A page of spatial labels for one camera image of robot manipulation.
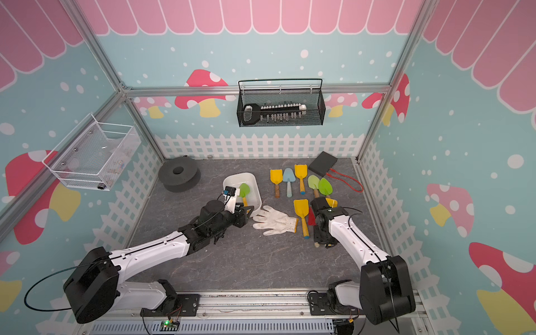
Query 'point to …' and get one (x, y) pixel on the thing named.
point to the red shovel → (312, 218)
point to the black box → (322, 163)
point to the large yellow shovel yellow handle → (301, 209)
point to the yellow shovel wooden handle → (276, 178)
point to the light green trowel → (313, 182)
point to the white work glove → (278, 222)
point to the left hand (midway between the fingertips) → (249, 209)
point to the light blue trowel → (289, 177)
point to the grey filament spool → (179, 174)
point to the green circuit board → (169, 325)
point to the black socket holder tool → (253, 114)
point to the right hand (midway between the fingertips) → (327, 238)
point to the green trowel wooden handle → (325, 188)
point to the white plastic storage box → (254, 199)
